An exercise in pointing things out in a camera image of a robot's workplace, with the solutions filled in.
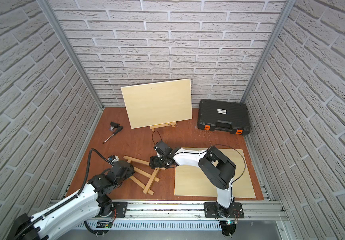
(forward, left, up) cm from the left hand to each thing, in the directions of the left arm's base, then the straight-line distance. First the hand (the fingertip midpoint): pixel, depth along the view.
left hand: (132, 166), depth 84 cm
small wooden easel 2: (+30, -17, +1) cm, 35 cm away
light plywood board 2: (+39, -10, +13) cm, 42 cm away
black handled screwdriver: (+27, +16, -3) cm, 32 cm away
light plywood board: (-7, -35, -5) cm, 36 cm away
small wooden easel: (-12, -9, 0) cm, 15 cm away
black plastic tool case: (+38, -54, +3) cm, 66 cm away
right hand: (+3, -13, -2) cm, 14 cm away
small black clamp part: (+32, +20, -3) cm, 38 cm away
